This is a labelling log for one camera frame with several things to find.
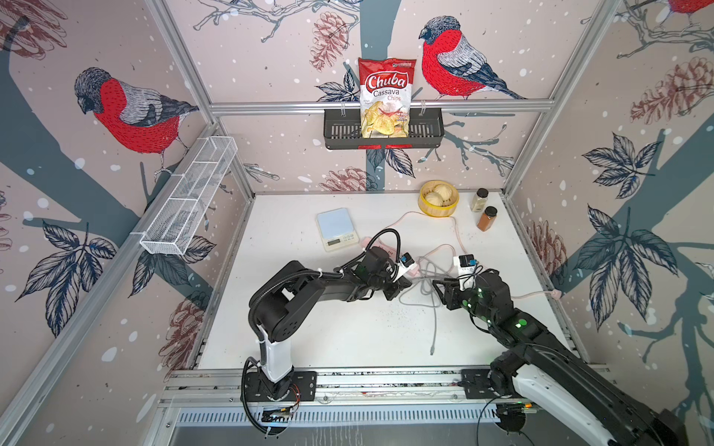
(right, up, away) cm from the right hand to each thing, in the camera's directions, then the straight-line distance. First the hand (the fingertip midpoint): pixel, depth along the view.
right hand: (438, 278), depth 80 cm
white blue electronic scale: (-33, +13, +27) cm, 45 cm away
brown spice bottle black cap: (+26, +20, +22) cm, 40 cm away
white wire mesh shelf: (-73, +16, -9) cm, 75 cm away
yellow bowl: (+12, +22, +31) cm, 40 cm away
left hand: (-6, -2, +7) cm, 10 cm away
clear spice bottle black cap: (+24, +25, +29) cm, 45 cm away
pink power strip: (-12, +3, -2) cm, 12 cm away
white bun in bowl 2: (+12, +29, +34) cm, 46 cm away
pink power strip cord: (+16, +7, +24) cm, 29 cm away
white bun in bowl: (+7, +26, +31) cm, 41 cm away
